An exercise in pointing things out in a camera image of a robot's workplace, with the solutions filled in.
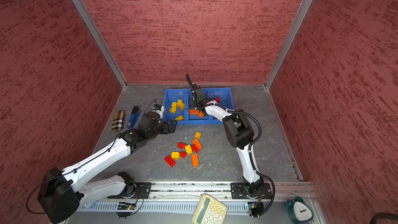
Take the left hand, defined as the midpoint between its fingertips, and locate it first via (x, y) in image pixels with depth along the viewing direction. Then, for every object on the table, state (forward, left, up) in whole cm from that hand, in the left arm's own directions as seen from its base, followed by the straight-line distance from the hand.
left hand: (169, 124), depth 82 cm
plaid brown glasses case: (+7, +36, -11) cm, 38 cm away
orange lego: (-14, -14, -14) cm, 24 cm away
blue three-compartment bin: (+33, +3, -13) cm, 35 cm away
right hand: (+21, -12, -8) cm, 26 cm away
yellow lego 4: (-12, -3, -12) cm, 18 cm away
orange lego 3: (+18, -11, -13) cm, 25 cm away
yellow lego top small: (+25, -2, -11) cm, 28 cm away
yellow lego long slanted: (+12, -3, -12) cm, 18 cm away
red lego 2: (-8, -14, -13) cm, 20 cm away
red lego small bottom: (-12, -8, -12) cm, 19 cm away
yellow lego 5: (-9, -10, -12) cm, 18 cm away
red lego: (-7, -6, -13) cm, 16 cm away
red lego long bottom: (-15, 0, -13) cm, 20 cm away
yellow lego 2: (+19, +2, -12) cm, 22 cm away
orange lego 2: (+15, -17, -12) cm, 25 cm away
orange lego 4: (-5, -15, -14) cm, 21 cm away
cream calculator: (-37, -22, -11) cm, 44 cm away
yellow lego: (+21, +1, -11) cm, 24 cm away
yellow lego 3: (+21, -4, -11) cm, 24 cm away
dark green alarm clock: (-37, -61, -10) cm, 72 cm away
